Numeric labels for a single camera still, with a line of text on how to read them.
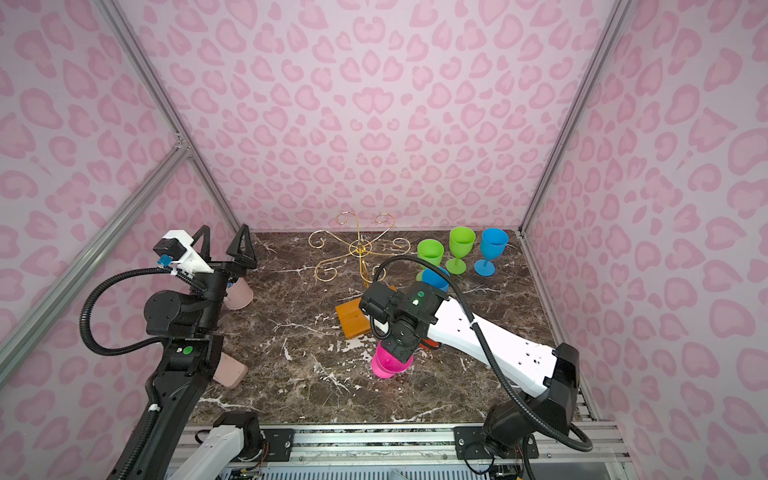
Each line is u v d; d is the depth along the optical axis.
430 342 0.47
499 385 0.82
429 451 0.73
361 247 0.73
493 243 0.95
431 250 0.98
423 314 0.46
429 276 0.87
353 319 0.94
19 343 0.51
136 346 0.47
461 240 0.96
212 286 0.55
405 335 0.46
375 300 0.53
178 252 0.49
